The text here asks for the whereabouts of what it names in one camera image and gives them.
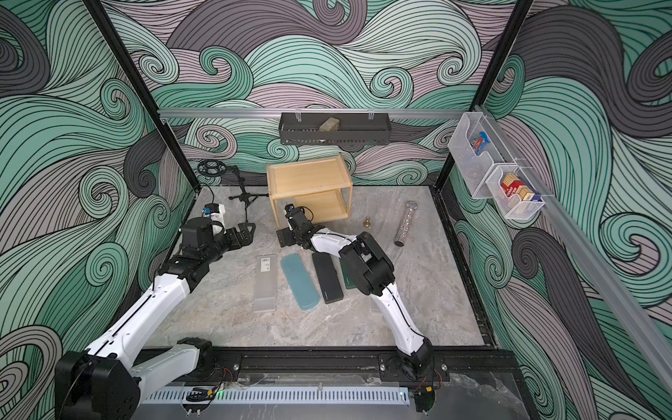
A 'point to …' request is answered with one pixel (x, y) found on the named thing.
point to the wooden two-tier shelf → (321, 184)
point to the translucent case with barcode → (265, 290)
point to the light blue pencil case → (304, 288)
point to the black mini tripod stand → (245, 197)
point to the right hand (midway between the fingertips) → (293, 229)
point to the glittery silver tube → (411, 206)
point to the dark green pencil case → (349, 280)
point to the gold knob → (367, 223)
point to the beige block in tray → (331, 124)
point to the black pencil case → (327, 276)
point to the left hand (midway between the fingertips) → (243, 224)
